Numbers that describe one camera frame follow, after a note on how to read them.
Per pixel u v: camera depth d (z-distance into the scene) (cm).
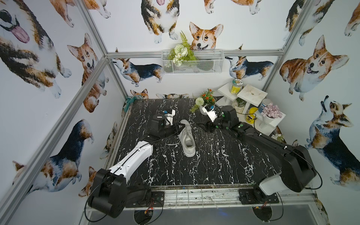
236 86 98
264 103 86
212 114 71
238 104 108
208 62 93
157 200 74
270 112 79
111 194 40
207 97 103
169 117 73
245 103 101
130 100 120
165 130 69
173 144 95
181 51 78
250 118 100
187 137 89
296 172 42
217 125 71
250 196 73
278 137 84
